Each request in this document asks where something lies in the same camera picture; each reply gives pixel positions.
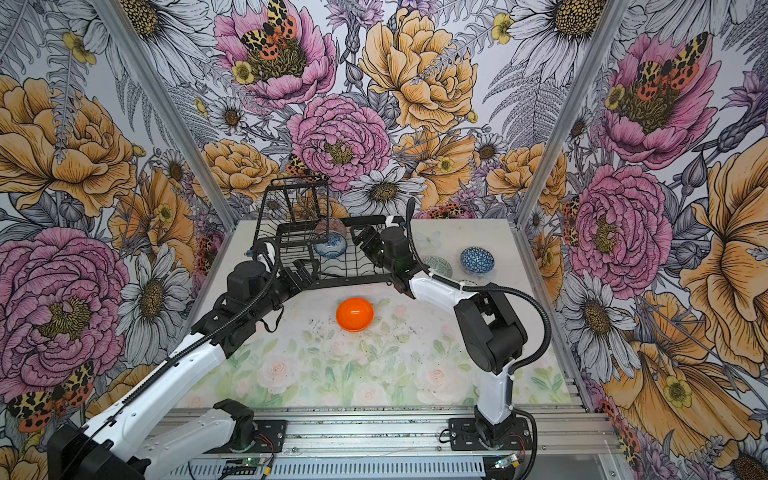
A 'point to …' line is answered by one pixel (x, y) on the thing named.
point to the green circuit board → (250, 462)
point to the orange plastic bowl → (354, 314)
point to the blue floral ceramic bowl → (331, 244)
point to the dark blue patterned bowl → (477, 260)
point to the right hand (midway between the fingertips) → (353, 241)
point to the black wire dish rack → (296, 225)
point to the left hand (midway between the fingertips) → (310, 276)
